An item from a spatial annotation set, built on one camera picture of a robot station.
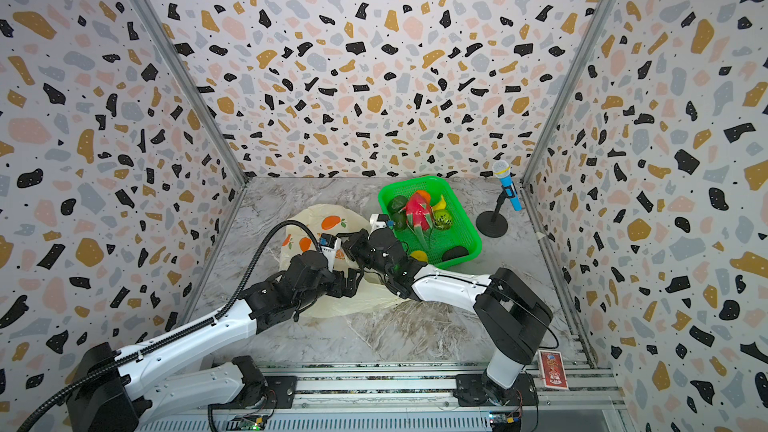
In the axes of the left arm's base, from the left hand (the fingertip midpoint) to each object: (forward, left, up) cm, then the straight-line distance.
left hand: (351, 266), depth 77 cm
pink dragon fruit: (+24, -20, -9) cm, 32 cm away
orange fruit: (+35, -22, -11) cm, 42 cm away
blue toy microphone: (+27, -44, +8) cm, 52 cm away
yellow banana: (+30, -28, -12) cm, 43 cm away
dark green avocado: (+23, -13, -11) cm, 29 cm away
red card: (-22, -52, -15) cm, 58 cm away
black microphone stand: (+24, -46, -16) cm, 54 cm away
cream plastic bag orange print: (+12, +10, +1) cm, 15 cm away
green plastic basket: (+16, -30, -18) cm, 38 cm away
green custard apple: (+23, -27, -11) cm, 37 cm away
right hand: (+6, +6, +8) cm, 11 cm away
